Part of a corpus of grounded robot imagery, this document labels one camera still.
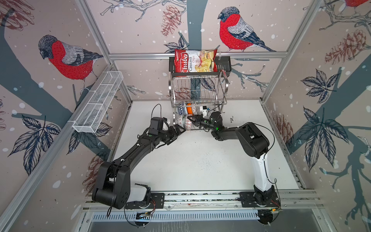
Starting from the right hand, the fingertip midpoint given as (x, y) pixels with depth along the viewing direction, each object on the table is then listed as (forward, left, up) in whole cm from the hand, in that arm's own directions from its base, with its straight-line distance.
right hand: (186, 121), depth 91 cm
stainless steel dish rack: (+38, -6, -12) cm, 41 cm away
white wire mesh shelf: (-13, +47, +19) cm, 52 cm away
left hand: (-10, +2, +2) cm, 11 cm away
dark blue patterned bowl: (-2, -1, -1) cm, 2 cm away
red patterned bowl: (+10, +4, -1) cm, 10 cm away
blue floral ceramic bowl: (+10, +2, -1) cm, 10 cm away
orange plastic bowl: (+11, -2, 0) cm, 11 cm away
